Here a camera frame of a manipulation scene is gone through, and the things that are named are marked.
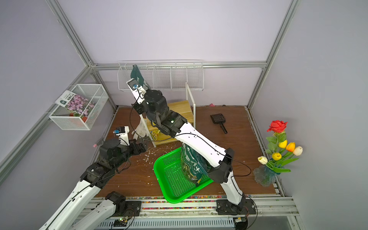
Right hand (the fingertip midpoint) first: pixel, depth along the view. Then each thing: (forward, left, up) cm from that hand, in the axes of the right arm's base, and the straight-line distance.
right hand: (136, 89), depth 61 cm
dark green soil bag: (-24, -24, -26) cm, 43 cm away
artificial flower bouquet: (-23, -60, -17) cm, 67 cm away
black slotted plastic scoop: (+20, -45, -45) cm, 67 cm away
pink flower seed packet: (+3, +35, -12) cm, 38 cm away
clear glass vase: (-25, -62, -39) cm, 78 cm away
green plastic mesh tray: (-24, -11, -47) cm, 54 cm away
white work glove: (+11, +14, -47) cm, 51 cm away
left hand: (-11, +1, -23) cm, 26 cm away
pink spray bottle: (-11, +29, -30) cm, 43 cm away
